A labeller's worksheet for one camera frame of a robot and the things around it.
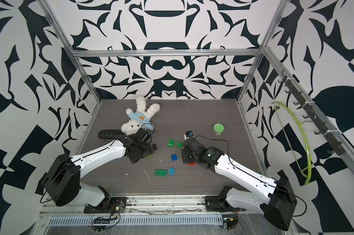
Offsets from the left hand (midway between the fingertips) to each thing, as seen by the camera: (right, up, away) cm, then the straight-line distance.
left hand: (147, 151), depth 87 cm
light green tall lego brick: (+13, +3, +9) cm, 16 cm away
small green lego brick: (+18, +2, +7) cm, 20 cm away
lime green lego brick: (+2, -1, -9) cm, 9 cm away
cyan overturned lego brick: (+14, -11, -2) cm, 18 cm away
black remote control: (-27, +9, +10) cm, 30 cm away
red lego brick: (+26, -8, +1) cm, 27 cm away
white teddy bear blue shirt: (-7, +19, +12) cm, 24 cm away
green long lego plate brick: (+8, -11, -3) cm, 14 cm away
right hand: (+21, +2, -7) cm, 22 cm away
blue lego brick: (+15, -4, +3) cm, 16 cm away
